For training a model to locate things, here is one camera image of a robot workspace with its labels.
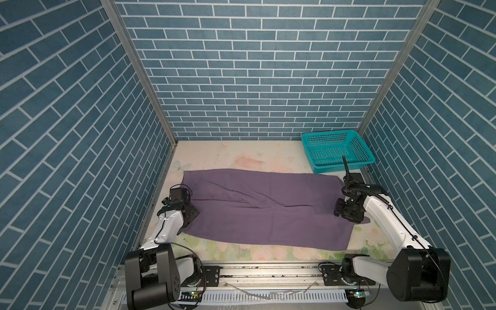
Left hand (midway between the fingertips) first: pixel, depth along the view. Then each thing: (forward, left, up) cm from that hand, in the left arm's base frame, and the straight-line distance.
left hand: (192, 216), depth 87 cm
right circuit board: (-29, -69, -1) cm, 74 cm away
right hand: (-2, -67, +7) cm, 67 cm away
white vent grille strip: (-30, -40, -2) cm, 50 cm away
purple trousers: (+4, -37, 0) cm, 38 cm away
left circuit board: (-29, -5, -5) cm, 30 cm away
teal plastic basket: (+45, -73, -1) cm, 86 cm away
